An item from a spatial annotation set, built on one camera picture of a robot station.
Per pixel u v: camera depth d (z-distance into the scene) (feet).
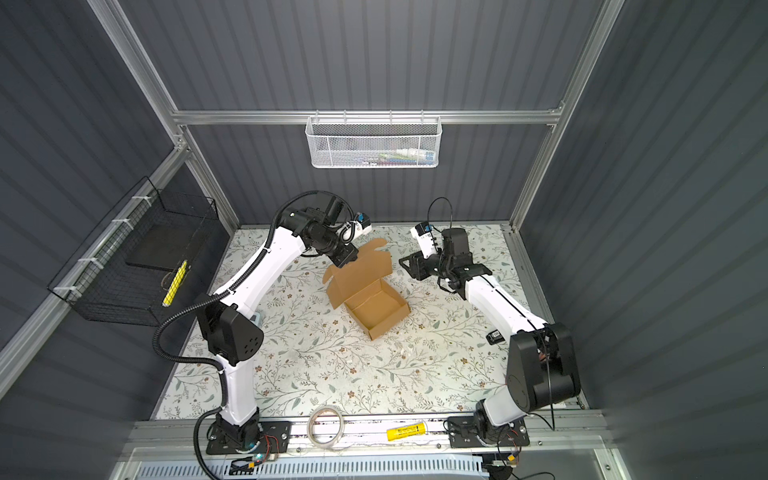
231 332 1.60
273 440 2.37
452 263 2.19
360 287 3.15
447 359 2.85
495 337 2.87
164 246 2.46
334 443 2.39
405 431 2.40
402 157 3.00
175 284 2.31
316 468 2.53
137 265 2.38
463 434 2.41
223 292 1.64
